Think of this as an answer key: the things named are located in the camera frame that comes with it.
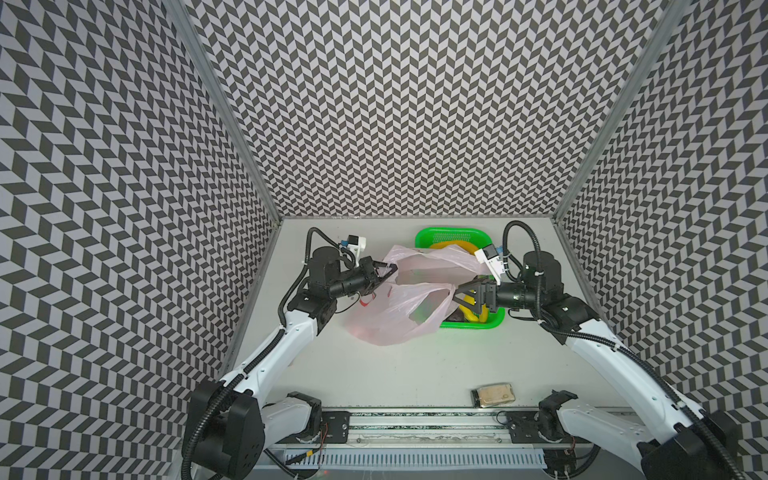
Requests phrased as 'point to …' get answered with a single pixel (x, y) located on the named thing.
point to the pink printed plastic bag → (414, 297)
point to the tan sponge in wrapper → (492, 394)
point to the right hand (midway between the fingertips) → (455, 302)
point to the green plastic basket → (427, 237)
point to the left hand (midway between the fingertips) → (398, 269)
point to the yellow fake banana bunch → (465, 244)
